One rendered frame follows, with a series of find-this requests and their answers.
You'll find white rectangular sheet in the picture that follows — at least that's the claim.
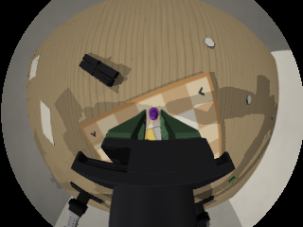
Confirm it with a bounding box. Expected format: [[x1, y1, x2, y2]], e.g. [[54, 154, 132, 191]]
[[41, 100, 54, 145]]

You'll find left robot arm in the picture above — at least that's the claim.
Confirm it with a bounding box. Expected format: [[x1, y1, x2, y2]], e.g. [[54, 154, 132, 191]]
[[65, 182, 102, 227]]

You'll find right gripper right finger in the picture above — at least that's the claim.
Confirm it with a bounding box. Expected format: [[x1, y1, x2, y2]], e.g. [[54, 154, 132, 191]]
[[160, 110, 202, 140]]

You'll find purple pawn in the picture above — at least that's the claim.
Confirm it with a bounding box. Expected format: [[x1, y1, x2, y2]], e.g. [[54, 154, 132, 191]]
[[149, 107, 159, 121]]

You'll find white flat disc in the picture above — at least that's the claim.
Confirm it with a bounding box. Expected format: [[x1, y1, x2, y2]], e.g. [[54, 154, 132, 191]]
[[205, 38, 215, 46], [246, 96, 251, 103]]

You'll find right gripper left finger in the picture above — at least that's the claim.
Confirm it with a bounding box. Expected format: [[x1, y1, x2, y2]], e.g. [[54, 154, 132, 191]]
[[105, 110, 147, 140]]

